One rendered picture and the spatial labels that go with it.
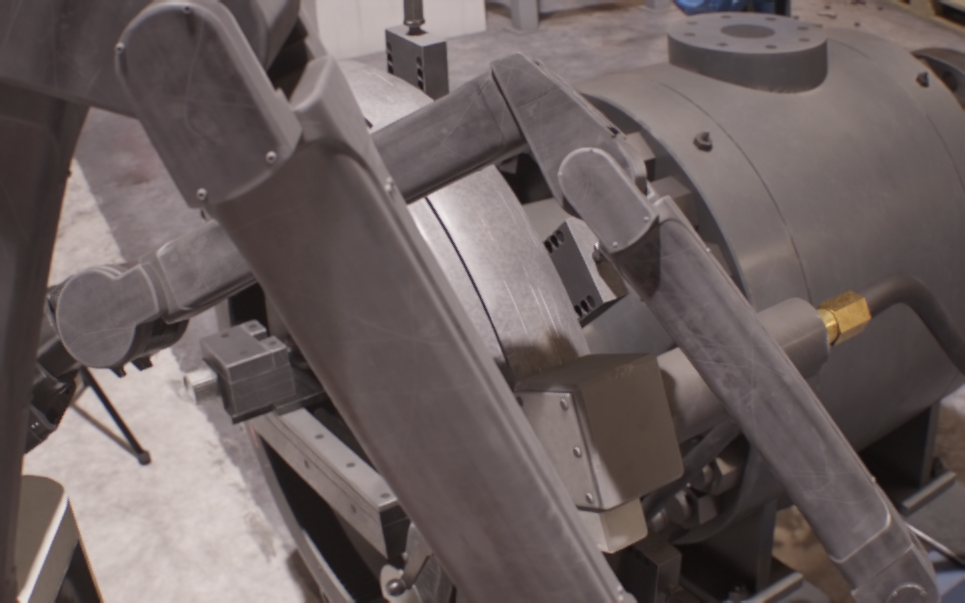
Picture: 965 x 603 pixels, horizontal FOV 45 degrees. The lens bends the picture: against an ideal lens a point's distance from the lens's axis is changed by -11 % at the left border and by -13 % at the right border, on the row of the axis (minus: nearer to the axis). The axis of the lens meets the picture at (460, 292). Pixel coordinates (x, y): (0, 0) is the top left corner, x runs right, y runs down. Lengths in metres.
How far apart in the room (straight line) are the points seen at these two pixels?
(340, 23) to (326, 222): 4.73
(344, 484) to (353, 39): 3.95
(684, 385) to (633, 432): 0.07
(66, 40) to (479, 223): 0.71
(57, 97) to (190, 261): 0.53
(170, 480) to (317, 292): 2.05
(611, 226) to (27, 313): 0.45
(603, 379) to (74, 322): 0.41
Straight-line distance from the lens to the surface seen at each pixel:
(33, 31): 0.42
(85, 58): 0.42
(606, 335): 1.35
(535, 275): 1.08
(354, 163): 0.43
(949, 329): 1.34
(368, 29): 5.20
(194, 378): 1.46
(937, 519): 1.80
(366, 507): 1.30
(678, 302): 0.86
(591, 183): 0.83
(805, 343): 1.12
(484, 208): 1.10
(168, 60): 0.39
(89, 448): 2.66
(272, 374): 1.46
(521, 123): 0.85
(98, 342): 0.97
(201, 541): 2.30
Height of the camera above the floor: 1.31
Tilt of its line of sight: 26 degrees down
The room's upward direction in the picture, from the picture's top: 6 degrees counter-clockwise
